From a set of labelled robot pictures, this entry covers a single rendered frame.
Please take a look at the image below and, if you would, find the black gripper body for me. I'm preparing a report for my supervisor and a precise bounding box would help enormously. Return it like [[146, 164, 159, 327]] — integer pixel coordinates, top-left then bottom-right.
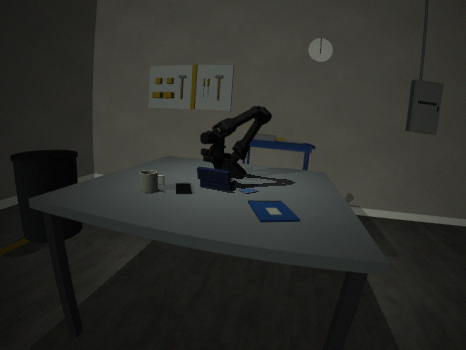
[[203, 144, 231, 163]]

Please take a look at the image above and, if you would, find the grey mug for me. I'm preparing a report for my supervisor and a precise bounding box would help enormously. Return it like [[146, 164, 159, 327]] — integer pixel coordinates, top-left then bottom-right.
[[140, 170, 164, 193]]

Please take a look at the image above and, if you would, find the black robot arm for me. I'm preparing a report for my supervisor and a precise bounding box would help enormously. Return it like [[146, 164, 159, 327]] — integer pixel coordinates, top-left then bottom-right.
[[200, 106, 272, 166]]

